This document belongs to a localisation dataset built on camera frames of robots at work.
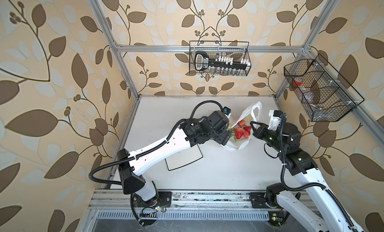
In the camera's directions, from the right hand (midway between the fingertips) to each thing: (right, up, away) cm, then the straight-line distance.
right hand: (251, 124), depth 70 cm
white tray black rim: (-34, -22, +18) cm, 44 cm away
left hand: (-13, -2, -2) cm, 13 cm away
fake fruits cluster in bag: (+3, -6, +26) cm, 27 cm away
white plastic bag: (0, +5, -2) cm, 6 cm away
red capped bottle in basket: (+34, +24, +18) cm, 45 cm away
